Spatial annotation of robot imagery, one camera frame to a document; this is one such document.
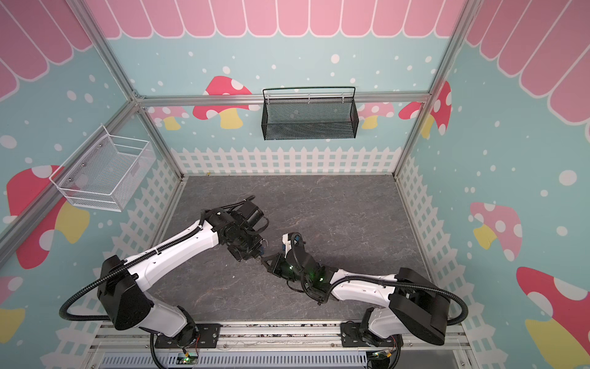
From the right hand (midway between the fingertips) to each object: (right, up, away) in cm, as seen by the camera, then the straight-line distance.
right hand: (258, 261), depth 74 cm
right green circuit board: (+39, -29, -3) cm, 49 cm away
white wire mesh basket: (-90, +33, +46) cm, 107 cm away
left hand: (0, +1, +4) cm, 5 cm away
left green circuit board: (-22, -30, -2) cm, 38 cm away
